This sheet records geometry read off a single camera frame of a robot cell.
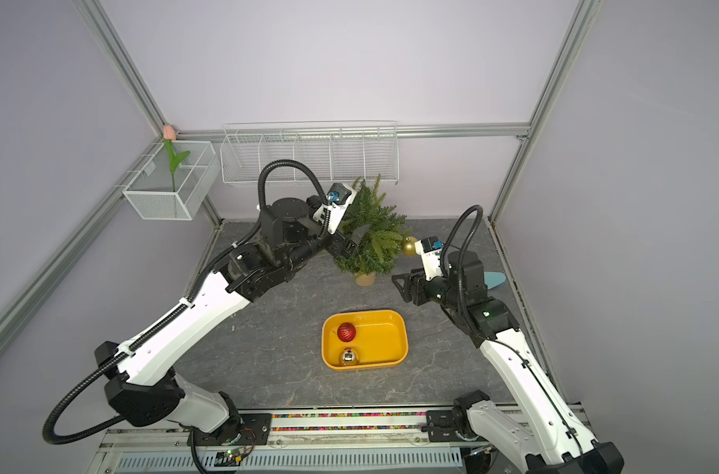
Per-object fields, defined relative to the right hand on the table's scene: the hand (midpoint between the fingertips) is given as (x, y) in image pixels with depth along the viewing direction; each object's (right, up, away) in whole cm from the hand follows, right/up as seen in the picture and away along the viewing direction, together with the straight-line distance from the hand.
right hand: (404, 272), depth 73 cm
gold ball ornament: (+2, +7, +12) cm, 14 cm away
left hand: (-12, +13, -10) cm, 21 cm away
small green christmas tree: (-6, +6, +6) cm, 10 cm away
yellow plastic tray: (-5, -22, +17) cm, 28 cm away
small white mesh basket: (-73, +23, +12) cm, 77 cm away
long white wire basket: (-20, +40, +30) cm, 54 cm away
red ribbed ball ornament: (-16, -19, +13) cm, 28 cm away
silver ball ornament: (-15, -24, +9) cm, 30 cm away
